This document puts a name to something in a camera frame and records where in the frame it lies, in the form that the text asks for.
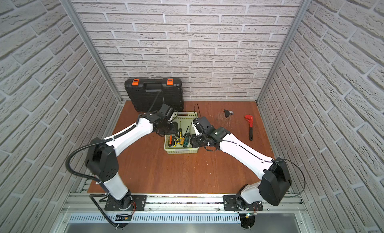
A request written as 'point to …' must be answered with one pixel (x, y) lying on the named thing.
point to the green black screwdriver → (186, 139)
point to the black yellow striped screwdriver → (177, 139)
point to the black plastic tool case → (148, 94)
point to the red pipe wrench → (250, 120)
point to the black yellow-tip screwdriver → (174, 142)
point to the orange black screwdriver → (170, 138)
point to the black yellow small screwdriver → (180, 133)
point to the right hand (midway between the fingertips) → (193, 140)
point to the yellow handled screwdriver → (183, 139)
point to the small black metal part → (227, 113)
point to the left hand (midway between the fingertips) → (176, 128)
